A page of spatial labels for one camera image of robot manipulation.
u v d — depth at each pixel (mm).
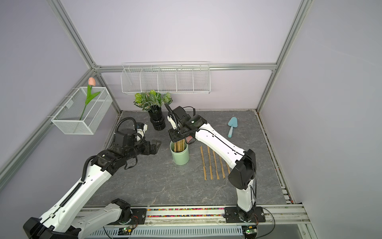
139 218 732
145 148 649
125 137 528
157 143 714
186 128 536
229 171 888
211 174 869
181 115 588
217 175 868
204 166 912
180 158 868
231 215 736
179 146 868
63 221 387
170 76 988
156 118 1021
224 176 866
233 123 1128
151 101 932
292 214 758
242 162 464
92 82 801
